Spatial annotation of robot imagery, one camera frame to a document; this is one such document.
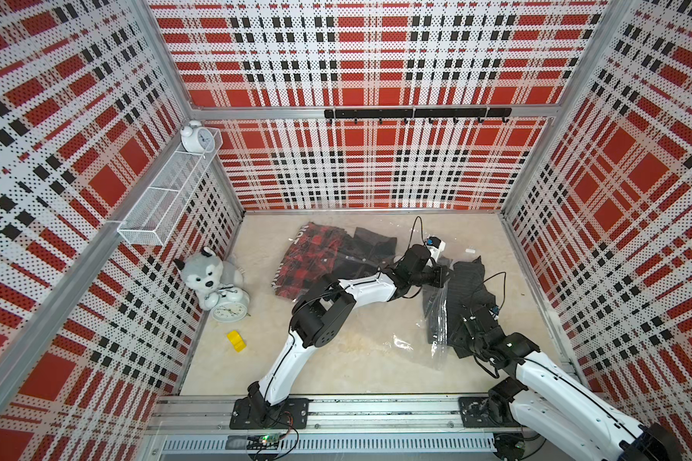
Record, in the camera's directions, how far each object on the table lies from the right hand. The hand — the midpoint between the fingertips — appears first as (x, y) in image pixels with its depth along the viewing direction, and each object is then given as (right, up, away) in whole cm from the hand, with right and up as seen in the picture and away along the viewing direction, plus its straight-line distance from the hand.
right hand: (464, 334), depth 84 cm
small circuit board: (-54, -22, -14) cm, 60 cm away
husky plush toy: (-76, +18, -3) cm, 78 cm away
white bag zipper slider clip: (+7, +24, +14) cm, 29 cm away
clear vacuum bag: (-15, 0, +7) cm, 16 cm away
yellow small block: (-68, -3, +1) cm, 68 cm away
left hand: (0, +18, +4) cm, 18 cm away
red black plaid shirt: (-50, +22, +20) cm, 58 cm away
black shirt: (-30, +23, +17) cm, 42 cm away
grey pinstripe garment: (-5, +8, +2) cm, 9 cm away
